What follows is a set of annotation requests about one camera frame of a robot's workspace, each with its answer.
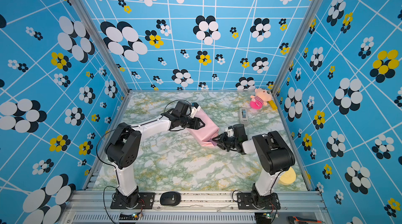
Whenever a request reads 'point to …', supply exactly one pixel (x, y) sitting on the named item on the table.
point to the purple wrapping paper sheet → (204, 135)
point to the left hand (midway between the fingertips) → (203, 124)
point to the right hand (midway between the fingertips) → (214, 140)
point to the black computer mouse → (170, 198)
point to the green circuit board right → (264, 217)
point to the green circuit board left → (125, 216)
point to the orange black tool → (292, 220)
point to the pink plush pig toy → (261, 97)
